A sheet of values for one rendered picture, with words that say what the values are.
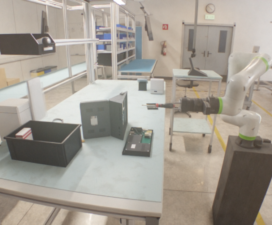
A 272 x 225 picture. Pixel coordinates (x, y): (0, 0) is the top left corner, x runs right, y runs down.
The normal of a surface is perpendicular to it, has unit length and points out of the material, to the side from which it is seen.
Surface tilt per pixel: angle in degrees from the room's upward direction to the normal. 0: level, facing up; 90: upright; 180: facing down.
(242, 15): 90
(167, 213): 0
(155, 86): 90
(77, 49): 90
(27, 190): 0
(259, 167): 90
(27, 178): 0
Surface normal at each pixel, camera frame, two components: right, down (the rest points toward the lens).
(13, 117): -0.15, 0.36
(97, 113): 0.28, 0.34
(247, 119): -0.75, 0.18
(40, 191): 0.00, -0.93
